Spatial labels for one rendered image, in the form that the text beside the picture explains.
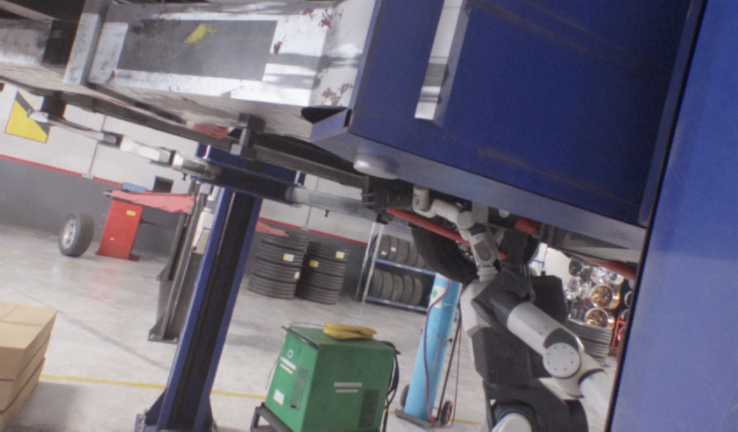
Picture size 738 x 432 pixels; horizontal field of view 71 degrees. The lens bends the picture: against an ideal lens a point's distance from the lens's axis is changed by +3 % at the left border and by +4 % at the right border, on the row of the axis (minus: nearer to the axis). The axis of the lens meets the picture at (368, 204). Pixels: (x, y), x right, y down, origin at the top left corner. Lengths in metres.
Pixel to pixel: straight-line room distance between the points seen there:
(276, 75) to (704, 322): 0.33
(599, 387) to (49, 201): 10.24
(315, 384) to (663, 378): 2.60
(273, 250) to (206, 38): 8.09
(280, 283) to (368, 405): 5.61
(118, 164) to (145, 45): 10.16
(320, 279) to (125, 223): 3.38
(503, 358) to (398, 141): 1.32
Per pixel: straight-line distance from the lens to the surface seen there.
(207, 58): 0.49
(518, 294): 1.43
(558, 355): 1.27
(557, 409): 1.71
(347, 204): 2.73
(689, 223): 0.37
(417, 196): 2.12
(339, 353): 2.94
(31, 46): 0.76
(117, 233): 9.44
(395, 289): 10.78
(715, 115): 0.39
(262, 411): 3.22
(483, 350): 1.61
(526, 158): 0.39
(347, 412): 3.10
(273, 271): 8.57
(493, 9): 0.39
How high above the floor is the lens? 1.37
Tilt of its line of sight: 3 degrees up
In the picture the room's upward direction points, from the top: 14 degrees clockwise
